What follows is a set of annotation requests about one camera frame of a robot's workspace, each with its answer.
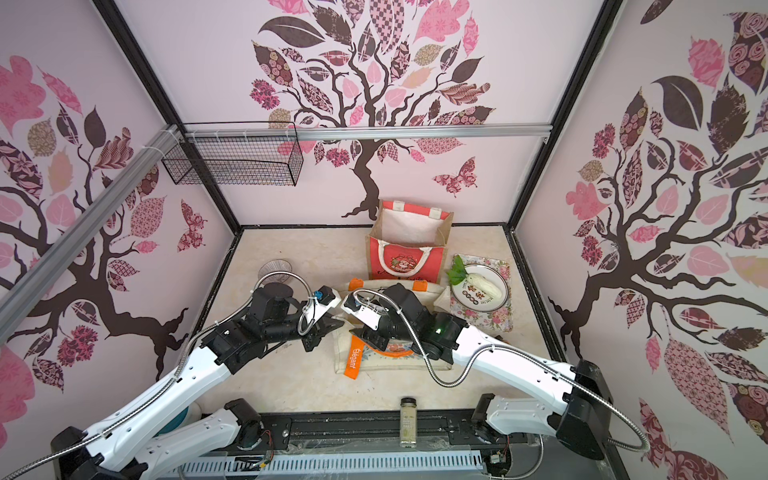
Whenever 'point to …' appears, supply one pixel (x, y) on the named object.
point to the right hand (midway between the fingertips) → (358, 316)
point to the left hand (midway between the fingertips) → (339, 326)
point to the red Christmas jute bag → (408, 243)
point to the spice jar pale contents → (408, 422)
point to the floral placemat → (500, 318)
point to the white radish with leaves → (458, 274)
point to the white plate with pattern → (471, 298)
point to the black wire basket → (266, 153)
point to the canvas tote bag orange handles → (354, 353)
